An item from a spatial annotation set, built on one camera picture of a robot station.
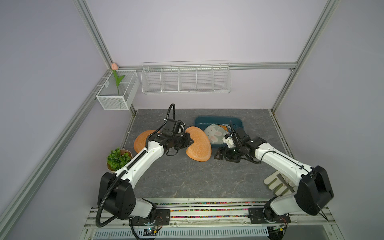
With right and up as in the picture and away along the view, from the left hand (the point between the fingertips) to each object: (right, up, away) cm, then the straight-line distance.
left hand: (193, 142), depth 80 cm
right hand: (+15, -8, +2) cm, 17 cm away
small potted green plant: (-39, -8, -3) cm, 40 cm away
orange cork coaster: (+4, -4, +2) cm, 6 cm away
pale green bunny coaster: (+15, +4, +23) cm, 27 cm away
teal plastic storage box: (+23, +12, +35) cm, 44 cm away
